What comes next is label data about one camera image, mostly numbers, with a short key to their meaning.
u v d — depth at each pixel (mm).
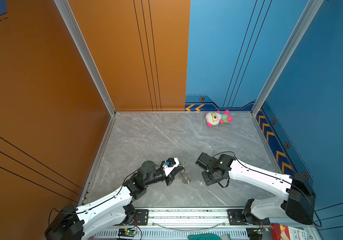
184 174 709
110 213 572
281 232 663
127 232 708
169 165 610
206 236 673
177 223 730
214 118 1083
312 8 696
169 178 644
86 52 849
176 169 633
